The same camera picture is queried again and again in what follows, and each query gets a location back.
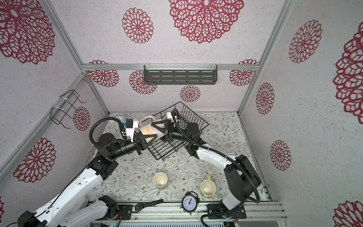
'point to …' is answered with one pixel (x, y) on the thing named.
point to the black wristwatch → (139, 206)
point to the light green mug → (208, 187)
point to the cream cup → (159, 179)
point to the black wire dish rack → (179, 116)
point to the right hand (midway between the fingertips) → (152, 130)
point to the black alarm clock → (190, 201)
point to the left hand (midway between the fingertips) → (156, 137)
